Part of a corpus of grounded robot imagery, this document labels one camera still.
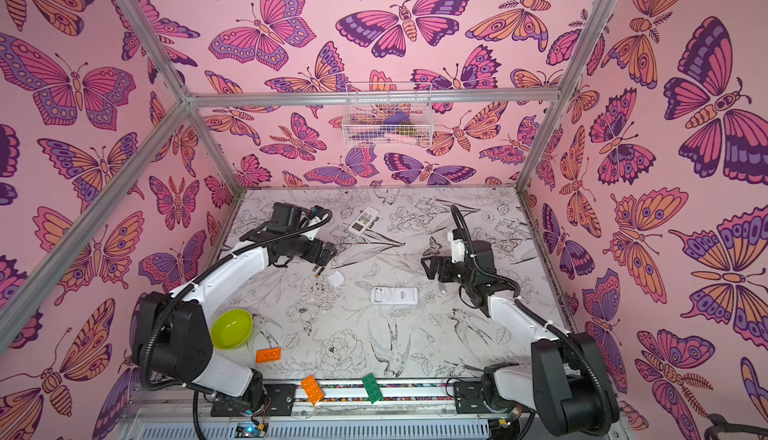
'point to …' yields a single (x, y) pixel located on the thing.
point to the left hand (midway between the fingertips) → (325, 242)
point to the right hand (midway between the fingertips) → (437, 257)
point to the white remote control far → (364, 220)
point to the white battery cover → (336, 278)
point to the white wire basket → (388, 115)
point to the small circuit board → (251, 430)
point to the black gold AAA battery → (315, 268)
